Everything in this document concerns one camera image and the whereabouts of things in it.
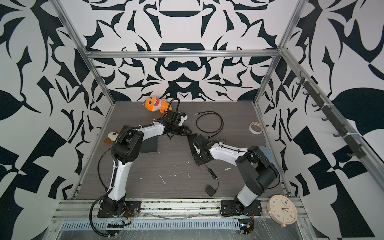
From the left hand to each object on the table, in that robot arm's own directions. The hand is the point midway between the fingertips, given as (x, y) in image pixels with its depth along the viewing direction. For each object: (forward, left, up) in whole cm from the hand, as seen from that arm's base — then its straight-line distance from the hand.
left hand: (190, 128), depth 100 cm
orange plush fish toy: (+19, +25, +4) cm, 31 cm away
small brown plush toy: (-3, +51, -1) cm, 51 cm away
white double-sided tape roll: (+1, -45, -3) cm, 45 cm away
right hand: (-20, -5, -3) cm, 21 cm away
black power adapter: (-37, -9, -2) cm, 38 cm away
